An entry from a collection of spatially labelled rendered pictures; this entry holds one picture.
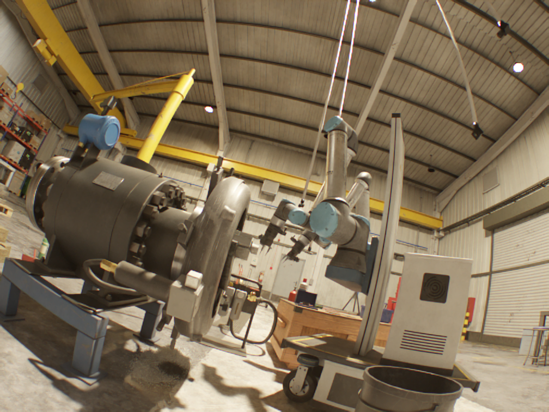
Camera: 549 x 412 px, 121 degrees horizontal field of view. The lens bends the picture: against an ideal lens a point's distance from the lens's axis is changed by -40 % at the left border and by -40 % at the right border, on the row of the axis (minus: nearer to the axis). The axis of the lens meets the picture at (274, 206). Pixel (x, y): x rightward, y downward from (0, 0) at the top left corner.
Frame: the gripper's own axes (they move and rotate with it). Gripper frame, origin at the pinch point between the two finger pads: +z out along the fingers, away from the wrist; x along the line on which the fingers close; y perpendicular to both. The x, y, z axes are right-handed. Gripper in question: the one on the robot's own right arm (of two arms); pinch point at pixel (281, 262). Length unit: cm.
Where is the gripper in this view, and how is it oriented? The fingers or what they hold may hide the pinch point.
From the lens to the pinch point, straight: 191.8
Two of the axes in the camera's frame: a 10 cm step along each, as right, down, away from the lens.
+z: -6.5, 7.4, -2.0
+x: 2.9, 4.8, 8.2
